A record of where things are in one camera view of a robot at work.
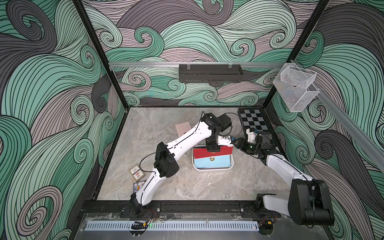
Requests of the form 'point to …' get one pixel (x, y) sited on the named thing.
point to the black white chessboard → (253, 118)
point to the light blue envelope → (213, 161)
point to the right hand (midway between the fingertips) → (236, 143)
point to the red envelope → (203, 152)
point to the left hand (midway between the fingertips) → (213, 146)
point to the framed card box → (137, 172)
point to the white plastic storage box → (205, 147)
